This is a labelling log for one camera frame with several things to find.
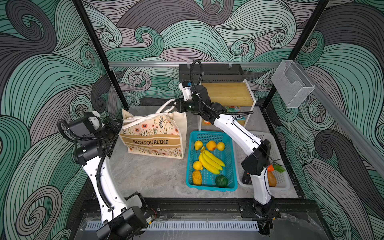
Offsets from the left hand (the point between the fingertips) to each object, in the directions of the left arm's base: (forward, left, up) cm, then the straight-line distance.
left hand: (121, 118), depth 66 cm
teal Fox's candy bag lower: (+24, -61, -16) cm, 68 cm away
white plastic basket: (-18, -80, -27) cm, 86 cm away
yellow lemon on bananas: (-9, -36, -30) cm, 48 cm away
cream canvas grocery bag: (+2, -16, -15) cm, 22 cm away
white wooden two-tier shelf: (+18, -57, -2) cm, 60 cm away
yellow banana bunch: (-6, -44, -32) cm, 55 cm away
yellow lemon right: (+4, -51, -30) cm, 60 cm away
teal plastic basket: (0, -55, -34) cm, 65 cm away
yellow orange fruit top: (+5, -45, -30) cm, 54 cm away
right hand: (+13, -23, 0) cm, 26 cm away
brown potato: (-16, -76, -28) cm, 83 cm away
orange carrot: (-11, -78, -25) cm, 83 cm away
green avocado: (-17, -49, -29) cm, 59 cm away
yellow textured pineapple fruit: (-15, -36, -31) cm, 50 cm away
